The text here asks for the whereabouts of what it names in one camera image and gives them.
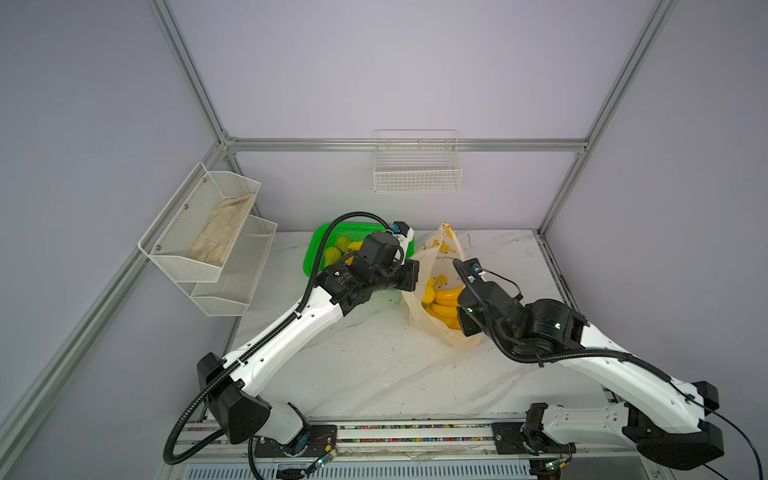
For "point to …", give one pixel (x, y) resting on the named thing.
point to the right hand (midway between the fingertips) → (461, 302)
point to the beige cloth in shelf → (215, 242)
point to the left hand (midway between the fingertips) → (417, 270)
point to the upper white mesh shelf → (197, 232)
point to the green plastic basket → (316, 243)
